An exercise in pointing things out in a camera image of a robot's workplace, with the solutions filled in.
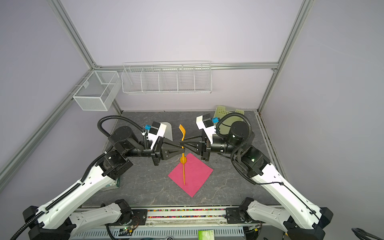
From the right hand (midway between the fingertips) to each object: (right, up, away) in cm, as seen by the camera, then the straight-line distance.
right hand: (180, 143), depth 50 cm
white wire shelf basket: (-15, +39, +50) cm, 65 cm away
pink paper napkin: (+5, -23, +39) cm, 46 cm away
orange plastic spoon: (-3, -15, +42) cm, 45 cm away
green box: (+10, -44, +17) cm, 48 cm away
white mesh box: (-58, +28, +45) cm, 78 cm away
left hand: (+1, -4, +1) cm, 4 cm away
